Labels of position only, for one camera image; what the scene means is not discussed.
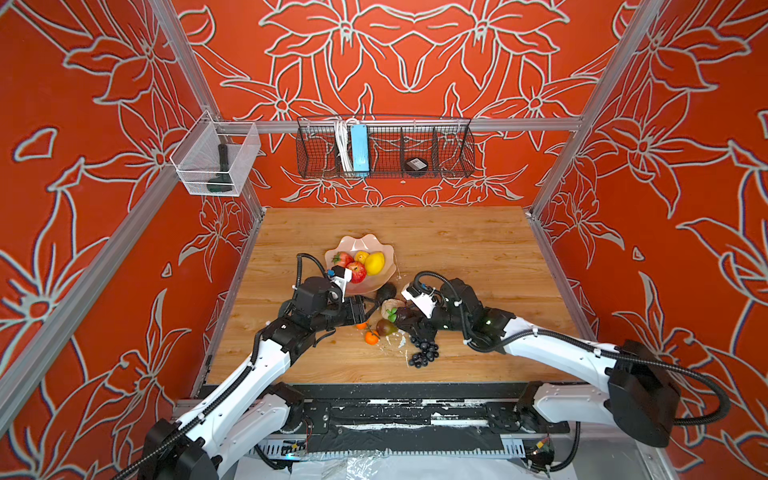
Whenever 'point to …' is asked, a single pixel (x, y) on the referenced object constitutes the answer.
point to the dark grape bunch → (429, 352)
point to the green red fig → (384, 327)
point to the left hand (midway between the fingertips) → (374, 304)
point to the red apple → (359, 272)
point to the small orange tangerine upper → (362, 326)
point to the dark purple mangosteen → (406, 315)
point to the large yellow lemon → (374, 263)
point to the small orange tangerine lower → (371, 339)
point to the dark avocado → (385, 292)
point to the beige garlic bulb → (389, 304)
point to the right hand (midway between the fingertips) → (401, 312)
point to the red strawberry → (343, 259)
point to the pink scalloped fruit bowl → (368, 244)
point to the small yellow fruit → (361, 256)
